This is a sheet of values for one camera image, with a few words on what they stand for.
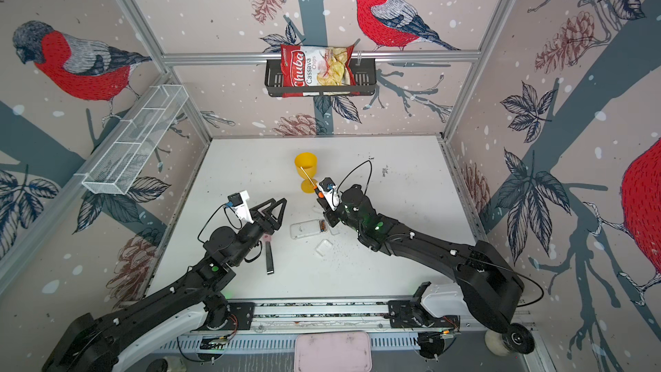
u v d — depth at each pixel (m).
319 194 0.78
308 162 1.00
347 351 0.66
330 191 0.67
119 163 0.73
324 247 0.87
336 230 0.91
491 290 0.41
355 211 0.59
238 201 0.66
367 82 0.93
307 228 0.90
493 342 0.66
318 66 0.88
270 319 0.75
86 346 0.41
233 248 0.57
